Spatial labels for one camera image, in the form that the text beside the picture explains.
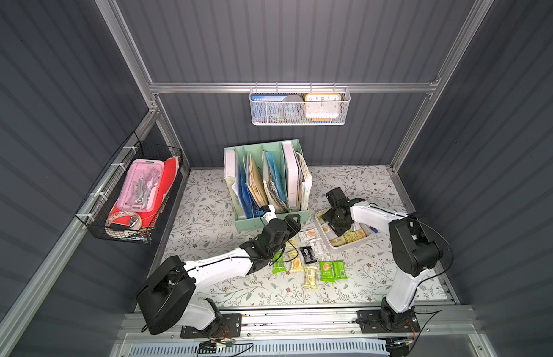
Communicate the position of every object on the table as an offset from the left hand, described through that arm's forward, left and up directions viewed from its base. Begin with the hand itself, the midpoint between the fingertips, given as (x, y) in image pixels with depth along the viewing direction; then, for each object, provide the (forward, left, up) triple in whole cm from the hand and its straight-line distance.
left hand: (297, 218), depth 80 cm
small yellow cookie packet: (-3, +2, -17) cm, 17 cm away
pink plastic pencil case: (+4, +52, +13) cm, 54 cm away
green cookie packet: (-12, +7, -16) cm, 21 cm away
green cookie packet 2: (-14, -12, -17) cm, 25 cm away
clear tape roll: (-8, +51, +10) cm, 52 cm away
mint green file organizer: (+14, +11, +4) cm, 18 cm away
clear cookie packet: (+1, -7, -17) cm, 18 cm away
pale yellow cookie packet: (-16, -5, -16) cm, 23 cm away
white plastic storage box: (-1, -15, -15) cm, 21 cm away
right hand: (+8, -16, -15) cm, 24 cm away
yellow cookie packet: (-12, 0, -16) cm, 20 cm away
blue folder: (+10, +19, -9) cm, 24 cm away
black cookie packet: (-7, -5, -15) cm, 18 cm away
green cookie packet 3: (-13, -16, -16) cm, 26 cm away
